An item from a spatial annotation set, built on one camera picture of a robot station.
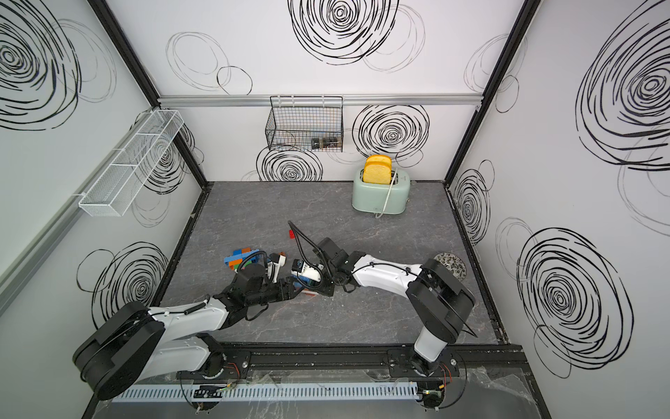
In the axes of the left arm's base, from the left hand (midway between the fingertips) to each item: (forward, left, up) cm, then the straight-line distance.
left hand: (302, 287), depth 83 cm
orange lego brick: (+10, +27, -4) cm, 29 cm away
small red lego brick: (+23, +7, -4) cm, 25 cm away
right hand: (+2, -3, -1) cm, 4 cm away
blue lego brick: (+12, +26, -4) cm, 29 cm away
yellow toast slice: (+40, -25, +16) cm, 50 cm away
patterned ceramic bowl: (+11, -53, -2) cm, 54 cm away
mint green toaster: (+35, -24, +6) cm, 43 cm away
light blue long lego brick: (-1, -1, +9) cm, 9 cm away
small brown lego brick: (+16, +23, -4) cm, 28 cm away
